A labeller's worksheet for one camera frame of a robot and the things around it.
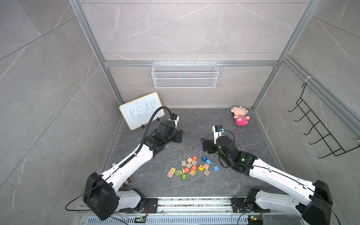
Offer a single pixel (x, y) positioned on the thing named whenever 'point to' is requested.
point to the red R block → (194, 167)
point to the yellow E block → (201, 168)
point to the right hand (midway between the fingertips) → (209, 138)
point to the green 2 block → (184, 176)
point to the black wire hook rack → (334, 146)
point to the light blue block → (208, 161)
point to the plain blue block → (216, 168)
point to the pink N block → (170, 174)
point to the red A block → (187, 169)
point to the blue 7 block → (204, 158)
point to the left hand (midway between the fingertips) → (181, 128)
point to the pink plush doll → (240, 112)
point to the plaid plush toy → (128, 181)
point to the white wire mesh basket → (185, 75)
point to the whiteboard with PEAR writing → (139, 111)
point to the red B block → (194, 158)
